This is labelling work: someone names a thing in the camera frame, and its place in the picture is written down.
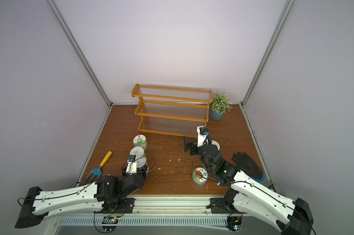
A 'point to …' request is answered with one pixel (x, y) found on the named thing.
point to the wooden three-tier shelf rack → (172, 110)
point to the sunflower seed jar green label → (140, 140)
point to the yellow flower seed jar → (138, 151)
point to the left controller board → (109, 223)
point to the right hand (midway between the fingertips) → (193, 133)
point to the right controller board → (234, 223)
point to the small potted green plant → (220, 103)
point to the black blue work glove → (249, 166)
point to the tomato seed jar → (200, 176)
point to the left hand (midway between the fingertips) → (145, 168)
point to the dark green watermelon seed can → (142, 166)
